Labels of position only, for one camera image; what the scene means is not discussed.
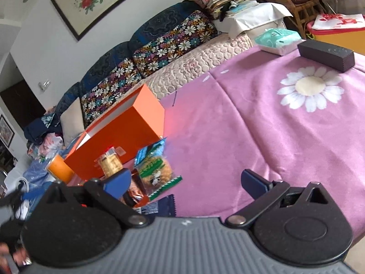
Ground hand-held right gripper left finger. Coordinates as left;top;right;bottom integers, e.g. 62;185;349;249
39;169;149;229

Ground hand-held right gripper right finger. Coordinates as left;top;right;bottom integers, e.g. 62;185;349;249
225;169;332;229

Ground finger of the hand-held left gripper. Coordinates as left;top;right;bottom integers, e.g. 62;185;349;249
0;187;55;206

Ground clear peanut candy packet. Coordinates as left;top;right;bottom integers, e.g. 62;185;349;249
97;147;124;177

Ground dark brown snack packet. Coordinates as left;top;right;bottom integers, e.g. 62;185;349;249
123;174;150;207

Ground green cookie snack packet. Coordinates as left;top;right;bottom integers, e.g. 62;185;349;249
134;137;183;200

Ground orange cardboard box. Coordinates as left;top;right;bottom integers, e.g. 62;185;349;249
63;84;166;181

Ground navy snack packet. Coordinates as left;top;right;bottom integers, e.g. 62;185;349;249
137;195;178;217

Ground person's left hand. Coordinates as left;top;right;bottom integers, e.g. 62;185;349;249
0;242;31;274

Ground blue striped cloth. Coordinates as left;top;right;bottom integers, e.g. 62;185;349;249
23;157;57;190

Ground purple daisy tablecloth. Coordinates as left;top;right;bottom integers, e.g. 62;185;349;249
65;46;365;234

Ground orange plastic cup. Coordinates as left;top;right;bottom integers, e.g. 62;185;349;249
46;153;75;184

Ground pink floral cloth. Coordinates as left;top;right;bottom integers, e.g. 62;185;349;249
38;133;65;156

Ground dark blue clothes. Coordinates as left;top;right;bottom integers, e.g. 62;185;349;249
23;111;62;142

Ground beige pillow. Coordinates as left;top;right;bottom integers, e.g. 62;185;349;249
60;97;85;145

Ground floral cushion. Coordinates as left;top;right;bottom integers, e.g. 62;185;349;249
132;10;219;78
80;58;143;122

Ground beige quilted sofa cover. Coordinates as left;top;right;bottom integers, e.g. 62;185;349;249
147;31;254;100

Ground teal tissue pack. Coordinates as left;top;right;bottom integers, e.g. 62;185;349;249
254;28;303;56

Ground black speaker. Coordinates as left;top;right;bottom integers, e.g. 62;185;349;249
297;39;355;73

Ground dark blue sofa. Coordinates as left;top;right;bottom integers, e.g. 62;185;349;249
23;0;254;149

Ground yellow bin with red lid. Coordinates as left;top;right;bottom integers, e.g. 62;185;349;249
306;20;365;55

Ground white paper covered box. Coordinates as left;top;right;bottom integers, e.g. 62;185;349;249
214;2;294;39

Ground wicker chair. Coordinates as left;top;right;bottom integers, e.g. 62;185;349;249
257;0;341;35

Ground white red printed bag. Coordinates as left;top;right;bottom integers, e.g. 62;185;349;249
311;13;365;30

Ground white cable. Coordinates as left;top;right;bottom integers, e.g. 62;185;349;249
14;177;30;220

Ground framed wall picture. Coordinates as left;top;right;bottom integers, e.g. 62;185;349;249
0;115;15;147

